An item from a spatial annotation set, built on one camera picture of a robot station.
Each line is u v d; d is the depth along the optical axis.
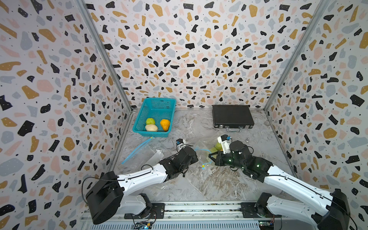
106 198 0.41
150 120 1.06
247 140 1.02
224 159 0.65
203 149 0.86
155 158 0.90
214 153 0.70
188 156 0.60
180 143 0.74
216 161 0.64
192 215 0.73
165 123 1.06
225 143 0.68
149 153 0.95
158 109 1.21
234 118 1.13
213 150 0.87
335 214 0.39
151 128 1.01
